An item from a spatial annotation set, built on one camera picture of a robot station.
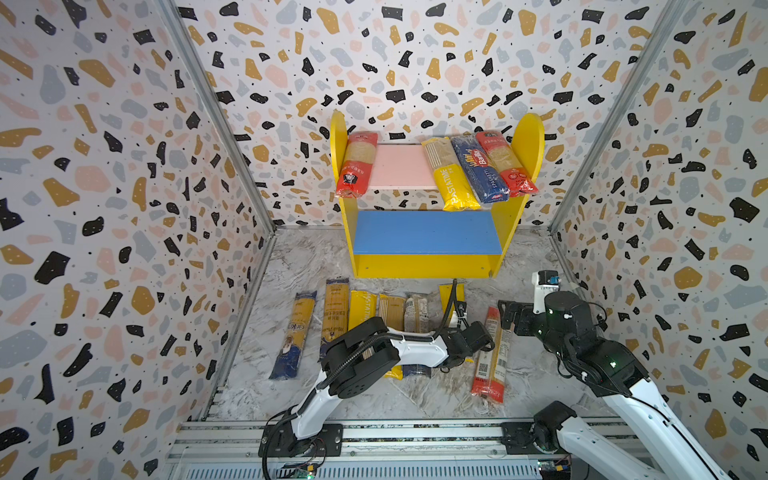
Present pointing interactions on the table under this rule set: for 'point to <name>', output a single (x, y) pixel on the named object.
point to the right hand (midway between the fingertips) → (513, 299)
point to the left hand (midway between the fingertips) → (467, 334)
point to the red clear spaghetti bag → (491, 368)
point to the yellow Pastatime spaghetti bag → (362, 307)
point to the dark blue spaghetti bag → (287, 362)
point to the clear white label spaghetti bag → (417, 320)
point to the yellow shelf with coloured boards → (430, 244)
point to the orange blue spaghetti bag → (335, 311)
